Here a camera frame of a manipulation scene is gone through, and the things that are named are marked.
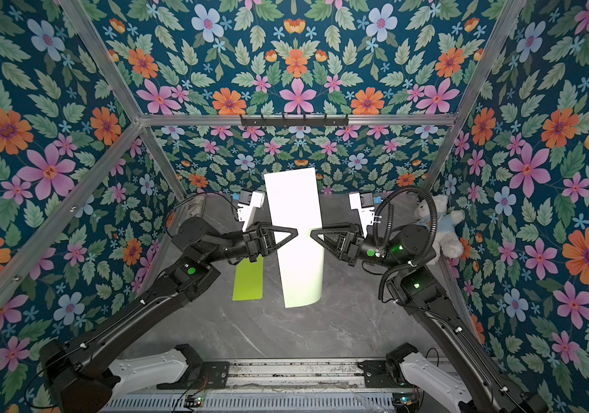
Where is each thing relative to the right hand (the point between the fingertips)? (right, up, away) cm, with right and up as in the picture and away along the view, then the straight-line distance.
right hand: (315, 234), depth 51 cm
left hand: (-5, -1, 0) cm, 5 cm away
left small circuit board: (-34, -49, +20) cm, 63 cm away
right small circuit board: (+26, -49, +21) cm, 59 cm away
